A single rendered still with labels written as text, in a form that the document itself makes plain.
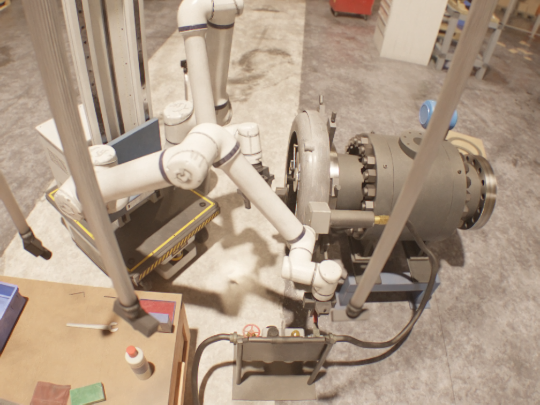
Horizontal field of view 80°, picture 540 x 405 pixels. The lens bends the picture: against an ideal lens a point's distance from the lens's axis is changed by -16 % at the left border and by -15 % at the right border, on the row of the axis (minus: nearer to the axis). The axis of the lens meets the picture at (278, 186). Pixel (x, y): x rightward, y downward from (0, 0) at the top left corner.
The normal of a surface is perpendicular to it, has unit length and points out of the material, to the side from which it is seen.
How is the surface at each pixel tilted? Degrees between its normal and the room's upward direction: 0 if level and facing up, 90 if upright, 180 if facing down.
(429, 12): 90
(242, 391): 0
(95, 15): 90
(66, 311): 0
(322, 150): 26
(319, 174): 42
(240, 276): 0
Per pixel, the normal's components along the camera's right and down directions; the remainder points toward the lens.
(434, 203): 0.07, 0.24
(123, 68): 0.81, 0.45
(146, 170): -0.43, 0.04
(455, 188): 0.09, -0.05
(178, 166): -0.20, 0.59
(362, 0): 0.10, 0.68
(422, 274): 0.10, -0.73
